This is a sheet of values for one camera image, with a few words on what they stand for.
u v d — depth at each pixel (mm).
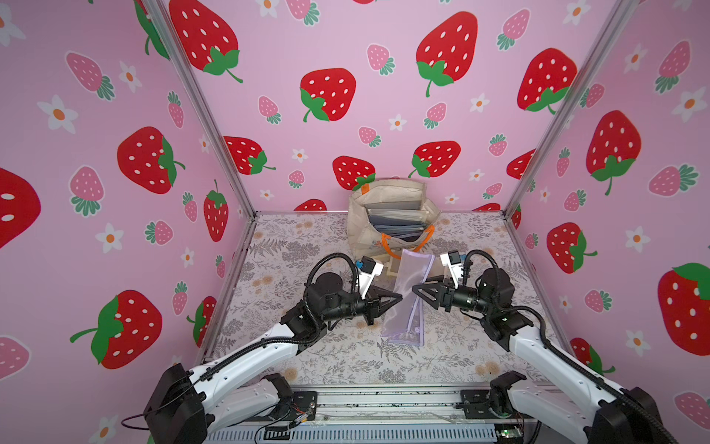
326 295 537
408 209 1031
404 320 698
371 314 594
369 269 603
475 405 734
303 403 748
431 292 714
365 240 971
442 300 645
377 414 732
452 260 661
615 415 395
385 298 635
